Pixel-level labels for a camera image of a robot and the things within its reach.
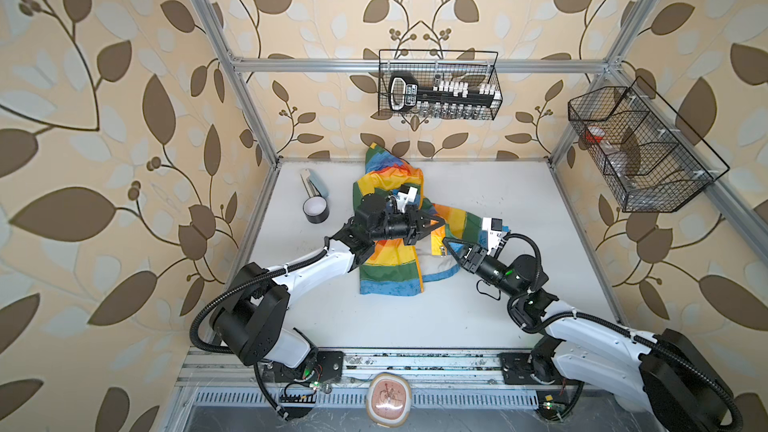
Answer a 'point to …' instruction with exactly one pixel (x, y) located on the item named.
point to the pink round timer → (388, 399)
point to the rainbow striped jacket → (396, 268)
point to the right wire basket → (652, 160)
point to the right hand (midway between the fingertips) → (444, 245)
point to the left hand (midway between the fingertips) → (448, 223)
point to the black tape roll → (316, 209)
